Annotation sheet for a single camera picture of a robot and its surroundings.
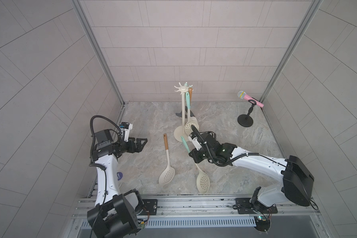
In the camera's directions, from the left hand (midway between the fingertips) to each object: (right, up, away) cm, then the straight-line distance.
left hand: (140, 137), depth 78 cm
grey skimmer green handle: (+21, +12, +7) cm, 25 cm away
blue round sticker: (-12, -22, +2) cm, 25 cm away
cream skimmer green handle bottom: (+33, -22, -3) cm, 40 cm away
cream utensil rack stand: (+20, 0, +21) cm, 29 cm away
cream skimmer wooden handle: (+15, -21, +3) cm, 26 cm away
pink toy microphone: (+60, +25, +15) cm, 67 cm away
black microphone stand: (+66, +8, +27) cm, 72 cm away
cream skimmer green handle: (+27, +8, +6) cm, 29 cm away
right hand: (+26, -10, +1) cm, 28 cm away
